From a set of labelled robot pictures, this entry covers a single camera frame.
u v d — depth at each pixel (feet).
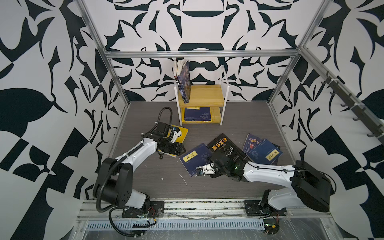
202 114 3.43
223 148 3.08
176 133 2.67
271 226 2.33
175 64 2.72
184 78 2.78
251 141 3.16
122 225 2.30
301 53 2.90
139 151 1.74
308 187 1.40
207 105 2.92
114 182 1.42
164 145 2.44
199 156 3.01
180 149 2.59
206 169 2.34
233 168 2.09
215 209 2.49
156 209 2.43
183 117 3.36
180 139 3.20
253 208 2.44
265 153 2.98
